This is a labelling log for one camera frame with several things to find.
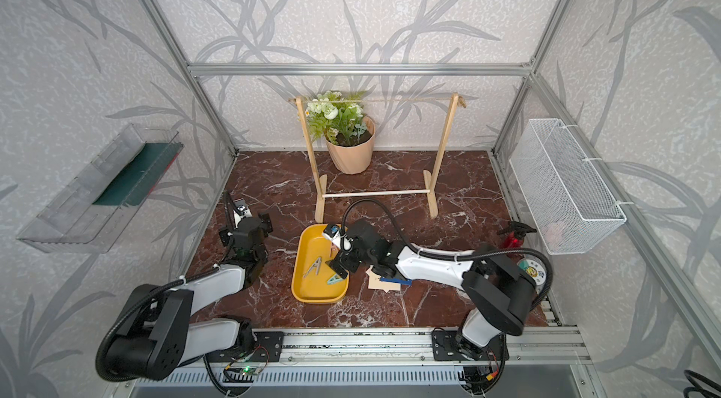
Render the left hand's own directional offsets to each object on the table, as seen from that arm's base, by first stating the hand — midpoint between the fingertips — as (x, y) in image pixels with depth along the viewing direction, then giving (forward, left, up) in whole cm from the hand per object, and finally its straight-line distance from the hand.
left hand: (244, 215), depth 87 cm
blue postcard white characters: (-17, -49, -9) cm, 53 cm away
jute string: (+43, -42, +13) cm, 62 cm away
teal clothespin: (-17, -29, -9) cm, 35 cm away
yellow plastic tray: (-5, -20, -10) cm, 23 cm away
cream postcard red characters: (-18, -42, -10) cm, 47 cm away
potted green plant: (+27, -29, +17) cm, 43 cm away
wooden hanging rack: (+17, -63, -5) cm, 65 cm away
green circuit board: (-39, -10, -11) cm, 42 cm away
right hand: (-9, -30, -1) cm, 32 cm away
